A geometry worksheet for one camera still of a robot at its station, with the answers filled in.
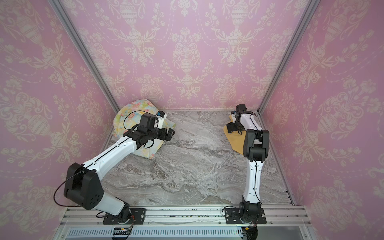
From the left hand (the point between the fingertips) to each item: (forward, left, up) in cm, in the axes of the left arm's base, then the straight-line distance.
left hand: (168, 130), depth 85 cm
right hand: (+15, -46, -15) cm, 51 cm away
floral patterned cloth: (+15, +30, -7) cm, 34 cm away
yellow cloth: (+4, -44, -14) cm, 46 cm away
